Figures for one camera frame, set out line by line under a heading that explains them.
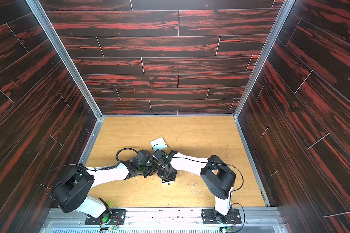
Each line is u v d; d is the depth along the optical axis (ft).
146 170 2.48
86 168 1.62
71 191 1.45
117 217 2.39
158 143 2.58
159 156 2.30
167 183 2.75
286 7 2.17
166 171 2.40
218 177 1.53
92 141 3.54
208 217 2.41
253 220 2.41
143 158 2.30
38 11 2.21
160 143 2.60
